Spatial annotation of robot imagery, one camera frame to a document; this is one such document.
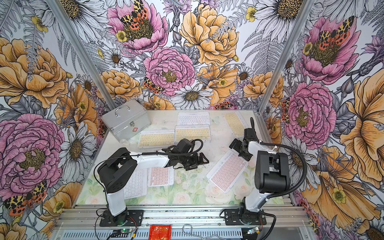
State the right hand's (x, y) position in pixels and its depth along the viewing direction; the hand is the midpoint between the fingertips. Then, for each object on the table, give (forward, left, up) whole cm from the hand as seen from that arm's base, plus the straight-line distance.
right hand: (236, 152), depth 96 cm
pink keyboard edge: (-11, +7, -2) cm, 13 cm away
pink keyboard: (-14, +46, -1) cm, 48 cm away
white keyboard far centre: (+31, +26, 0) cm, 40 cm away
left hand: (-11, +22, +3) cm, 25 cm away
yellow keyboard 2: (+14, +57, -1) cm, 58 cm away
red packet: (-40, +43, 0) cm, 58 cm away
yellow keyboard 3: (+17, +26, 0) cm, 31 cm away
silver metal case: (+18, +68, +14) cm, 72 cm away
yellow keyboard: (+26, -5, -3) cm, 27 cm away
